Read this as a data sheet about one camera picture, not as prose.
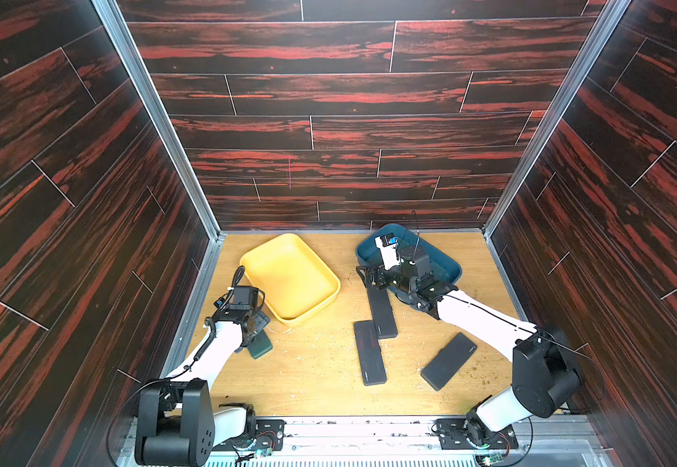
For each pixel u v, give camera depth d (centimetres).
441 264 105
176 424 41
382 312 96
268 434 73
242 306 69
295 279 108
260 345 89
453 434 73
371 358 86
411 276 65
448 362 86
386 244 73
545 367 44
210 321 57
